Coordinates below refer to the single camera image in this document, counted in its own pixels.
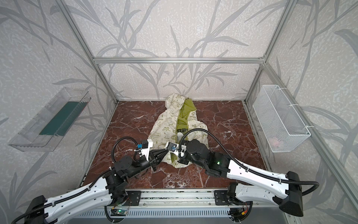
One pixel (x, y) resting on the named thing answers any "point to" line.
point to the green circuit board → (118, 212)
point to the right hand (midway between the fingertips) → (176, 139)
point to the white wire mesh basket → (282, 128)
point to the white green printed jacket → (177, 122)
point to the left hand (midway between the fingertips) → (169, 149)
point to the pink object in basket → (274, 141)
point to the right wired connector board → (239, 214)
